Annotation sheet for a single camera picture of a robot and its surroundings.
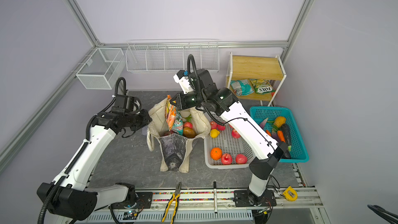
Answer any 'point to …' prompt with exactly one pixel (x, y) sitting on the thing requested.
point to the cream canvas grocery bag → (174, 150)
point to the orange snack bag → (170, 113)
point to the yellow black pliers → (176, 194)
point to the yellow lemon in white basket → (214, 133)
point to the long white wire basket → (162, 55)
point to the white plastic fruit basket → (224, 148)
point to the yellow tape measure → (290, 194)
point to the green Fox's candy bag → (262, 86)
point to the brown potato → (189, 132)
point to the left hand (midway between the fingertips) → (152, 120)
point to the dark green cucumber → (286, 132)
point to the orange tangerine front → (216, 153)
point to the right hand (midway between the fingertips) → (170, 102)
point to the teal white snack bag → (241, 87)
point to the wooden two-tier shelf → (255, 78)
